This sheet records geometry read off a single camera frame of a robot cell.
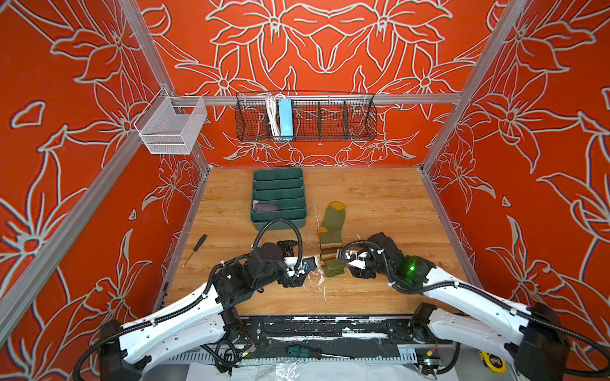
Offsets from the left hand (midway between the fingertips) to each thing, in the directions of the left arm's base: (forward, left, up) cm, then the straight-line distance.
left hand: (302, 250), depth 71 cm
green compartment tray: (+37, +10, -13) cm, 40 cm away
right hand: (+5, -16, -8) cm, 18 cm away
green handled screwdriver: (-24, -1, -16) cm, 29 cm away
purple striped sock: (+25, +19, -13) cm, 33 cm away
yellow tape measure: (-23, -56, -16) cm, 62 cm away
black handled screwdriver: (+7, +43, -19) cm, 48 cm away
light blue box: (+47, +9, +16) cm, 50 cm away
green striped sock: (+16, -11, -18) cm, 27 cm away
